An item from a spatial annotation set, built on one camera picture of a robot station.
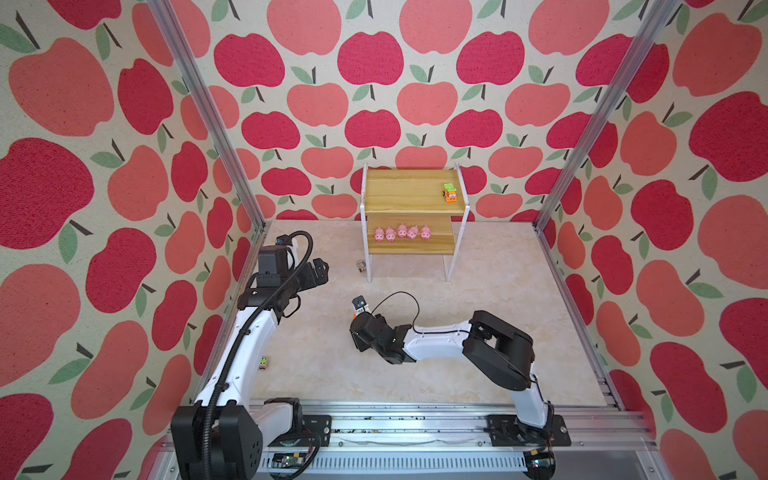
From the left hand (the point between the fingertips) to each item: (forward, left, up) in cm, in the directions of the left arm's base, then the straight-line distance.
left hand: (319, 269), depth 82 cm
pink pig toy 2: (+15, -20, -2) cm, 25 cm away
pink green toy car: (-19, +16, -18) cm, 31 cm away
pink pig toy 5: (+15, -32, -2) cm, 35 cm away
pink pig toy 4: (+16, -27, -2) cm, 32 cm away
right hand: (-7, -12, -18) cm, 23 cm away
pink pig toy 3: (+16, -24, -1) cm, 29 cm away
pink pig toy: (+16, -17, -3) cm, 23 cm away
